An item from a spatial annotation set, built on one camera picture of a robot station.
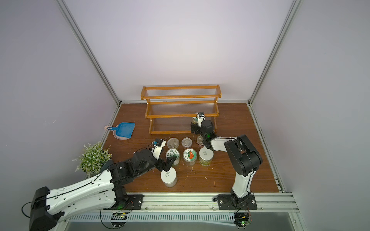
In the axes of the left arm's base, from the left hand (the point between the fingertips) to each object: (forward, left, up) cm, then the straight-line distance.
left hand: (171, 154), depth 73 cm
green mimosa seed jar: (+5, 0, -9) cm, 10 cm away
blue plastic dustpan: (+27, +39, -17) cm, 50 cm away
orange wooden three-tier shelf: (+40, +5, -9) cm, 42 cm away
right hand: (+28, -15, -6) cm, 33 cm away
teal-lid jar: (+29, -13, -8) cm, 33 cm away
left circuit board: (-26, +27, -21) cm, 43 cm away
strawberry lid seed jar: (+3, -9, -9) cm, 13 cm away
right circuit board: (-26, -35, -17) cm, 47 cm away
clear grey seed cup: (+15, -16, -12) cm, 25 cm away
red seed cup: (+14, -7, -11) cm, 19 cm away
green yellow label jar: (+2, -18, -7) cm, 20 cm away
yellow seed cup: (+13, +2, -11) cm, 17 cm away
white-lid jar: (-9, +1, -8) cm, 12 cm away
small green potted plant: (-3, +39, 0) cm, 39 cm away
